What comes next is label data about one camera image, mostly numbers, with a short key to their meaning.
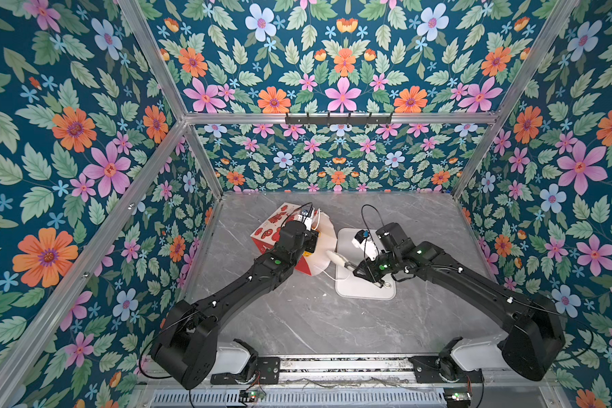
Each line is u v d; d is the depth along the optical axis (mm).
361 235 718
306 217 696
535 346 401
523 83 816
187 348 410
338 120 926
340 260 802
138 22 691
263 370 737
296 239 617
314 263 934
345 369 750
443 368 656
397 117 1890
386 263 665
